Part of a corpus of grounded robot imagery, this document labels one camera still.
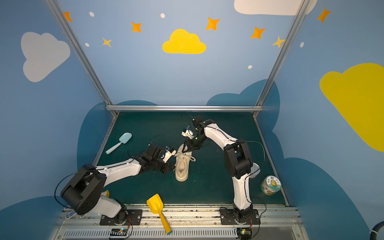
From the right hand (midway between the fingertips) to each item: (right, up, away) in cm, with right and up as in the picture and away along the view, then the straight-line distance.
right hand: (187, 149), depth 89 cm
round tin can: (+45, -17, -11) cm, 49 cm away
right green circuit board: (+29, -39, -15) cm, 52 cm away
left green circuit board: (-33, -39, -16) cm, 53 cm away
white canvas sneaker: (-3, -8, -2) cm, 9 cm away
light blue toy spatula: (-46, +6, +16) cm, 49 cm away
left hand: (-8, -9, 0) cm, 12 cm away
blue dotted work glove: (-59, -31, -14) cm, 68 cm away
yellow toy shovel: (-16, -28, -11) cm, 34 cm away
